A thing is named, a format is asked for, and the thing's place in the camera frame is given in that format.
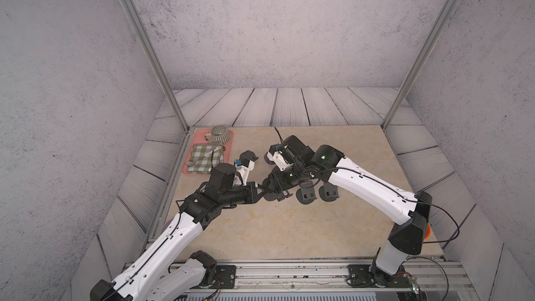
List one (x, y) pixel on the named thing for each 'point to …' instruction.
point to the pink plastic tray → (198, 137)
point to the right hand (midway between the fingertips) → (273, 185)
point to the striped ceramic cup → (219, 134)
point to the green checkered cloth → (205, 157)
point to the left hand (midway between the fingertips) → (270, 192)
